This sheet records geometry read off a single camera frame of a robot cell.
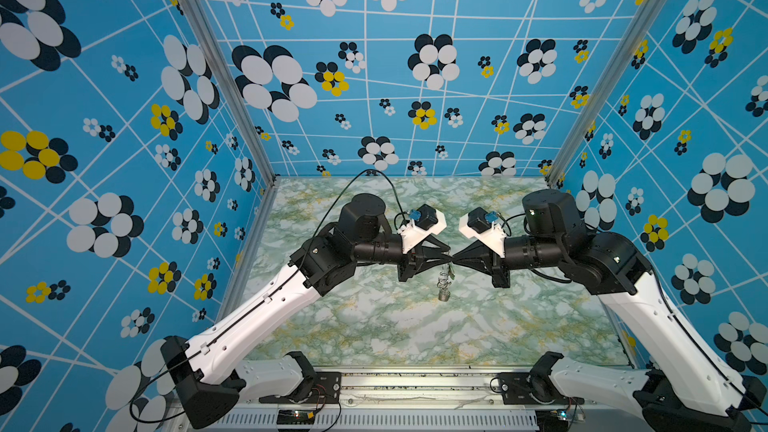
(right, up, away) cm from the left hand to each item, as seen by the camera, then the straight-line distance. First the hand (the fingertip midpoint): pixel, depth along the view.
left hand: (453, 248), depth 52 cm
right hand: (+2, 0, +2) cm, 3 cm away
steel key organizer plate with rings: (-1, -8, +6) cm, 10 cm away
